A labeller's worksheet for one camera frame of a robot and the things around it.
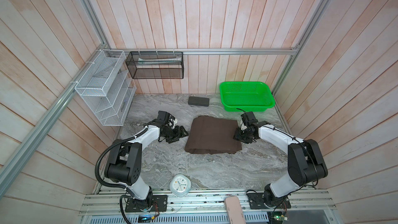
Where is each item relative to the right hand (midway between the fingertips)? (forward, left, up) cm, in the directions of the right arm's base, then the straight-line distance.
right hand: (235, 137), depth 93 cm
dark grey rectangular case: (+31, +24, -2) cm, 39 cm away
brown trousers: (-1, +16, +3) cm, 16 cm away
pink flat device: (-38, +6, -1) cm, 38 cm away
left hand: (-4, +31, +4) cm, 32 cm away
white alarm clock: (-28, +32, 0) cm, 42 cm away
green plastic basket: (+38, -13, -3) cm, 40 cm away
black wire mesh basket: (+42, +53, +23) cm, 71 cm away
